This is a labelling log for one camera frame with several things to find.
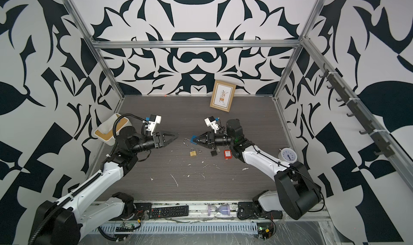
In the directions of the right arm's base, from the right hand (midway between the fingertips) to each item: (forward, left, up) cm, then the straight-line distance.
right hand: (195, 142), depth 71 cm
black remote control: (-23, +13, -21) cm, 34 cm away
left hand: (+2, +7, +4) cm, 8 cm away
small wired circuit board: (-28, +31, -24) cm, 48 cm away
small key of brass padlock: (+6, 0, -22) cm, 23 cm away
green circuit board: (-30, -30, -24) cm, 49 cm away
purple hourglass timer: (-23, -12, -21) cm, 33 cm away
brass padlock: (+6, +3, -23) cm, 24 cm away
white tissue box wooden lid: (+18, +54, -17) cm, 59 cm away
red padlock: (+5, -16, -23) cm, 28 cm away
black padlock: (+5, -8, -23) cm, 25 cm away
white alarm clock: (+3, -49, -22) cm, 53 cm away
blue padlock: (+2, +1, -1) cm, 2 cm away
